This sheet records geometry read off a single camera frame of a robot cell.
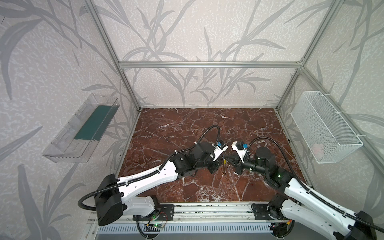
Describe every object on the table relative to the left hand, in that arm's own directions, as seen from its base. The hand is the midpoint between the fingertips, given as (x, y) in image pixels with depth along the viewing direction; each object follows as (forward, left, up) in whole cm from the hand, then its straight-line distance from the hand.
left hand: (224, 156), depth 72 cm
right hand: (+2, 0, +1) cm, 2 cm away
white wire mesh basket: (+3, -43, +14) cm, 45 cm away
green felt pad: (+7, +57, +15) cm, 60 cm away
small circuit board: (-27, +34, -21) cm, 49 cm away
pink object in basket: (+4, -47, +1) cm, 47 cm away
